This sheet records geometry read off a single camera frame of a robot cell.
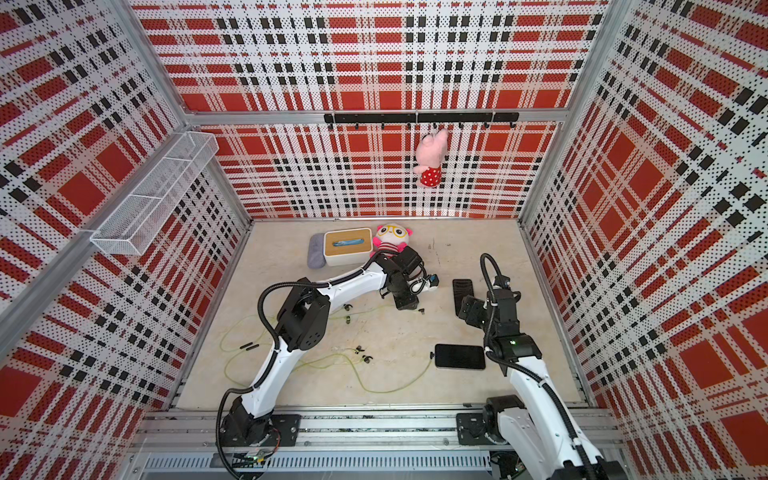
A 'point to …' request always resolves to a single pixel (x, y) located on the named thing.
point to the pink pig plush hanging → (430, 149)
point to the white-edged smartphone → (462, 288)
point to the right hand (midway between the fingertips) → (479, 303)
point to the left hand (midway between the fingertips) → (414, 298)
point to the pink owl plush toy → (390, 237)
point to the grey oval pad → (315, 256)
